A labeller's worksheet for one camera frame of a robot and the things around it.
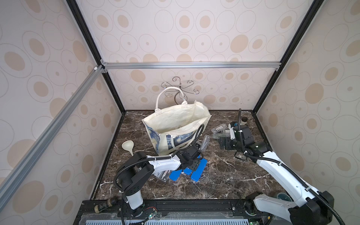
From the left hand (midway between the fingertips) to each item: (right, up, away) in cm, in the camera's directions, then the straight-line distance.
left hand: (197, 161), depth 88 cm
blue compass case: (+1, -5, -3) cm, 5 cm away
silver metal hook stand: (-11, +45, 0) cm, 46 cm away
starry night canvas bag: (-17, +20, +12) cm, 29 cm away
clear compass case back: (+18, +20, +18) cm, 32 cm away
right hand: (+19, +14, -7) cm, 25 cm away
